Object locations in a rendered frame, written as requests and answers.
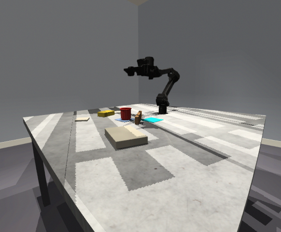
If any beige flat slab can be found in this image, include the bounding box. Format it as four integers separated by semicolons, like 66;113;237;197
105;125;148;149

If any yellow rectangular block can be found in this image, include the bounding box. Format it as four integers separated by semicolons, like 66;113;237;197
97;110;114;117

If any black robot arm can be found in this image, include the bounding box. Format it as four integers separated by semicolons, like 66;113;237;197
137;57;180;114

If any brown wooden bar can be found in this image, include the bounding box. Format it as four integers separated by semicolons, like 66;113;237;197
135;111;142;124

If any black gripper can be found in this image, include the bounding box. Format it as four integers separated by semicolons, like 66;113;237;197
124;64;151;76

